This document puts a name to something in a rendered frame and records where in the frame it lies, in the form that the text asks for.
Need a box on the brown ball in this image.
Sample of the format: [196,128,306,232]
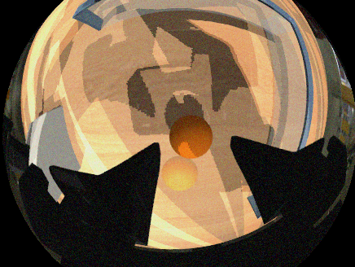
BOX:
[169,115,213,159]

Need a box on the clear blue l-shaped low wall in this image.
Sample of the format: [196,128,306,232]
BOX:
[72,0,313,151]

